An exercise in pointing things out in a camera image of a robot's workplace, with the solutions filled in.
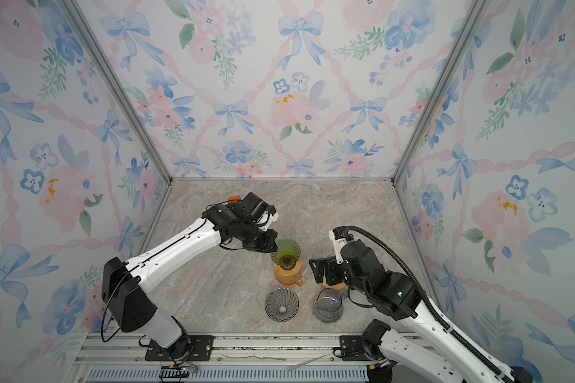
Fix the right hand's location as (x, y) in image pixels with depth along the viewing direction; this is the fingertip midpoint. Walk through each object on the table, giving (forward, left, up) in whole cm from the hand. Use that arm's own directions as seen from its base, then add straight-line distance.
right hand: (322, 257), depth 70 cm
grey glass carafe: (-7, -4, -23) cm, 24 cm away
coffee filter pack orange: (+31, +33, -10) cm, 46 cm away
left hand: (+5, +13, -3) cm, 14 cm away
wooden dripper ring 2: (-10, -2, +4) cm, 11 cm away
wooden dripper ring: (+1, +10, -12) cm, 16 cm away
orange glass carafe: (+2, +11, -21) cm, 24 cm away
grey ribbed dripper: (-8, +13, -19) cm, 24 cm away
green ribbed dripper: (+5, +11, -8) cm, 14 cm away
